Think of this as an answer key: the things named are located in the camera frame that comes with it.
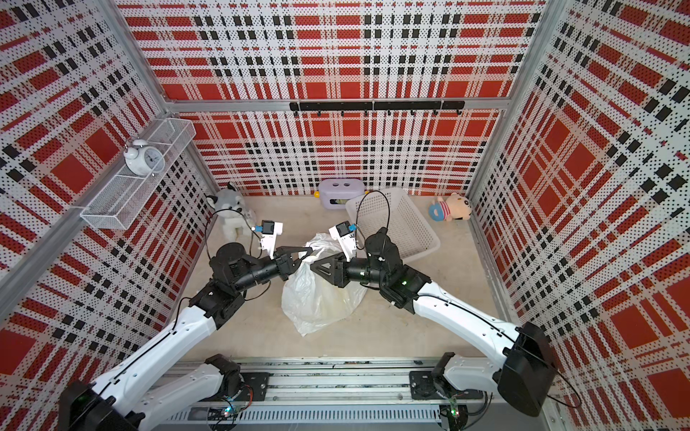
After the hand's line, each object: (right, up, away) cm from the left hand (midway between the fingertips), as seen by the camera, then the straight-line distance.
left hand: (316, 251), depth 70 cm
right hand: (+1, -4, -4) cm, 6 cm away
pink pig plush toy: (+53, +14, +43) cm, 70 cm away
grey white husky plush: (-35, +14, +26) cm, 46 cm away
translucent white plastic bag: (-2, -14, +5) cm, 15 cm away
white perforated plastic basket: (+26, +13, +45) cm, 53 cm away
